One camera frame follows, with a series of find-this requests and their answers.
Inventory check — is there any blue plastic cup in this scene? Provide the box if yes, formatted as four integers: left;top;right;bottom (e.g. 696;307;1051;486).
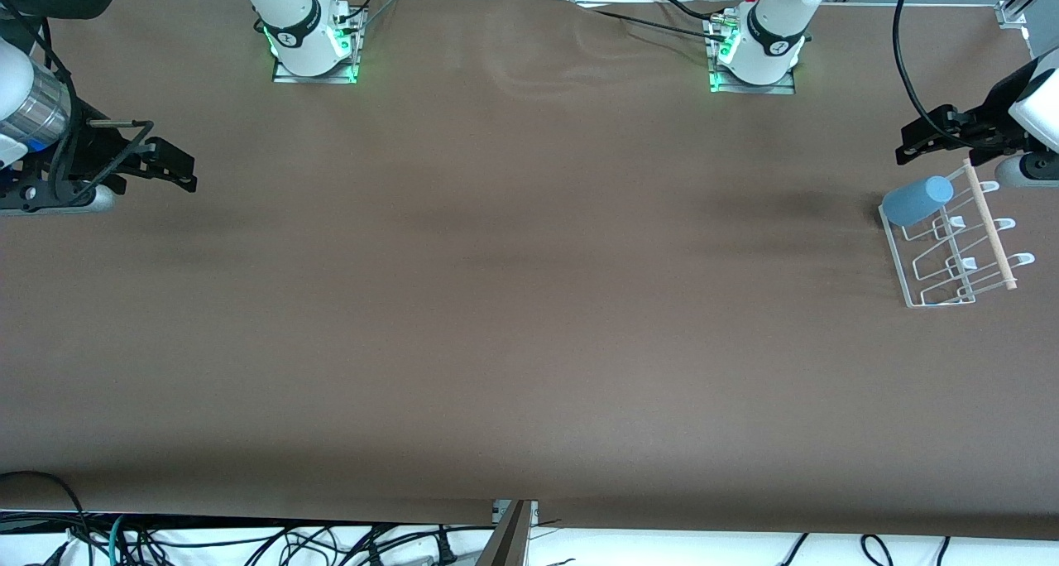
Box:
881;175;955;228

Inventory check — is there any brown table cover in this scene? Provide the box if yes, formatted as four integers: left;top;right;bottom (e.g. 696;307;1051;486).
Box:
0;0;1059;542

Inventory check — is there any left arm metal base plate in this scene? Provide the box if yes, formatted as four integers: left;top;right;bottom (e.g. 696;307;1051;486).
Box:
707;16;797;95

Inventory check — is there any white wire cup rack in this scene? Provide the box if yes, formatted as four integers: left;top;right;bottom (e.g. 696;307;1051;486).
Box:
879;159;1035;309

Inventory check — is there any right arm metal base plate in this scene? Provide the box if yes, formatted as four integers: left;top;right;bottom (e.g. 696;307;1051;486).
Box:
271;7;365;84

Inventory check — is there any long black table cable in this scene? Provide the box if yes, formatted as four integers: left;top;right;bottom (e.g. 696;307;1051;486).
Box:
571;0;733;44

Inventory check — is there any thick black floor cable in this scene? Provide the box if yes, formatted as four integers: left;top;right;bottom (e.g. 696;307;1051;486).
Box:
0;471;92;566

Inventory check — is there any teal floor cable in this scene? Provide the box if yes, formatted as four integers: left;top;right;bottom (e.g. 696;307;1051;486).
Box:
108;514;133;566

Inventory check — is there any metal frame profile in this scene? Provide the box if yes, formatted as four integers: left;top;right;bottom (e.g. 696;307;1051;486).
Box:
478;500;539;566

